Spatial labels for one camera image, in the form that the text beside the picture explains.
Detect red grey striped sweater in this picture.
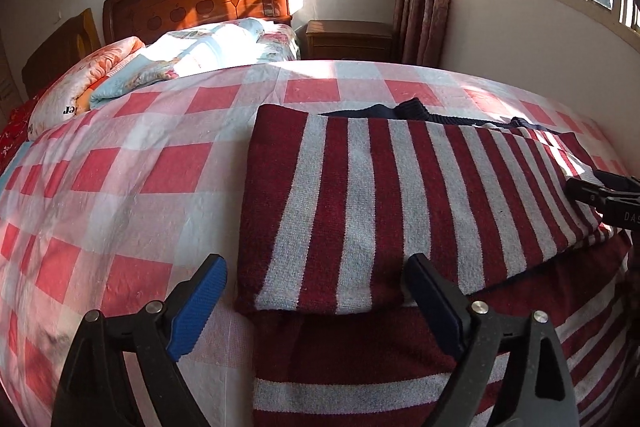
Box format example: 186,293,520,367
235,105,632,426

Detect pink checkered bed sheet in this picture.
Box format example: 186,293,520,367
1,61,620,426

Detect red floral bedspread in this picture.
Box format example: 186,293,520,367
0,89,46,172

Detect pink floral pillow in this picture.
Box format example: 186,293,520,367
27,37,145,141

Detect wooden nightstand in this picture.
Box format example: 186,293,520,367
305,20,393,62

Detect floral folded quilt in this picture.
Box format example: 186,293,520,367
89,17,300,109

